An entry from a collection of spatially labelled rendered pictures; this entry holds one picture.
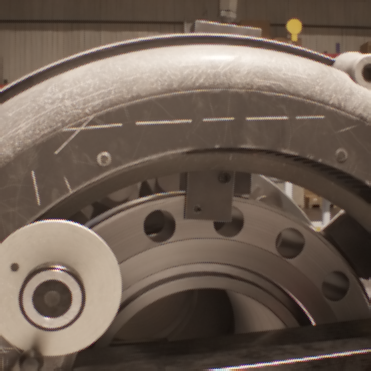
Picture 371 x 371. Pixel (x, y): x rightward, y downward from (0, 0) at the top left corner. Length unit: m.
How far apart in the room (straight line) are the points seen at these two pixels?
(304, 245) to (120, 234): 0.21
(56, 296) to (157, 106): 0.18
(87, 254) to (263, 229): 0.24
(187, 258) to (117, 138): 0.19
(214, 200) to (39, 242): 0.22
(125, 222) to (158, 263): 0.06
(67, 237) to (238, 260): 0.23
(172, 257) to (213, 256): 0.05
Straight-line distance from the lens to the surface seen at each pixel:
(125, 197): 0.82
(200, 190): 0.63
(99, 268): 0.50
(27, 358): 0.49
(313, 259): 0.69
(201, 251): 0.65
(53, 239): 0.49
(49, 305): 0.46
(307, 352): 0.56
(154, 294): 0.64
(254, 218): 0.66
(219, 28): 0.67
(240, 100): 0.52
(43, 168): 0.50
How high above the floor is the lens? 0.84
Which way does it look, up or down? level
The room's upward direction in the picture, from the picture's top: straight up
